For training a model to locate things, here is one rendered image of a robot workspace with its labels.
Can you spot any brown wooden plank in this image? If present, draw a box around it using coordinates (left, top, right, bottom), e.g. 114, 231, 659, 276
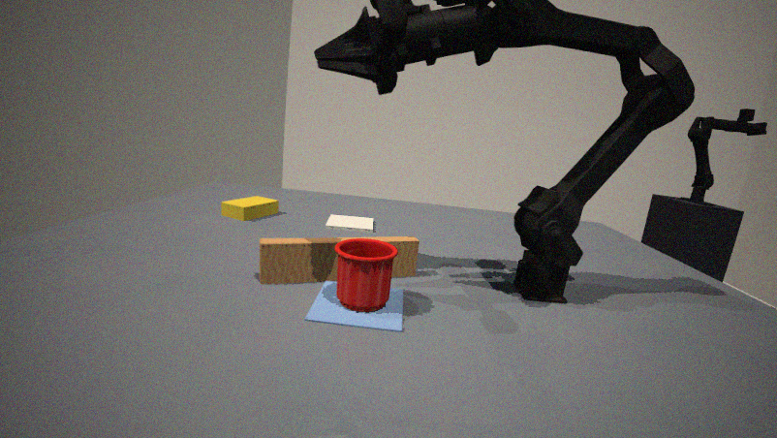
260, 236, 420, 284

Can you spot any cream square tile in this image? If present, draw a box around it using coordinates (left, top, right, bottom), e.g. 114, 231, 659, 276
326, 214, 373, 233

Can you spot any dark red cup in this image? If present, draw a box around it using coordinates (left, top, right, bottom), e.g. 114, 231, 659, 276
334, 238, 398, 312

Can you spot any yellow rectangular block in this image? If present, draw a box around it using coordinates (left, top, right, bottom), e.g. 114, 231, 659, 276
222, 196, 279, 221

